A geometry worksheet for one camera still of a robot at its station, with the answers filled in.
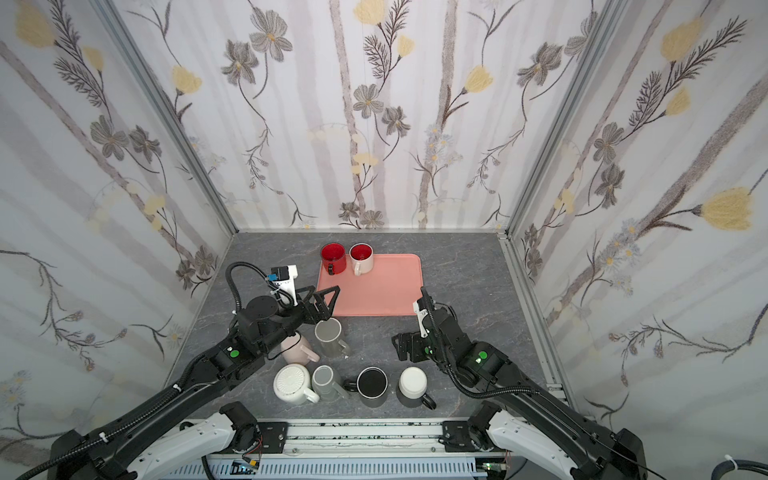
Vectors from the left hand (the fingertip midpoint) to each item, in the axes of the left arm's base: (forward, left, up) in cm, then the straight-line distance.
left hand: (323, 283), depth 72 cm
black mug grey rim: (-20, -11, -17) cm, 29 cm away
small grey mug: (-19, 0, -18) cm, 26 cm away
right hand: (-9, -19, -10) cm, 23 cm away
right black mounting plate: (-31, -33, -24) cm, 51 cm away
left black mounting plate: (-29, +13, -26) cm, 41 cm away
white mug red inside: (+25, -8, -22) cm, 35 cm away
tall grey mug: (-6, +1, -15) cm, 16 cm away
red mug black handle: (+26, +2, -25) cm, 36 cm away
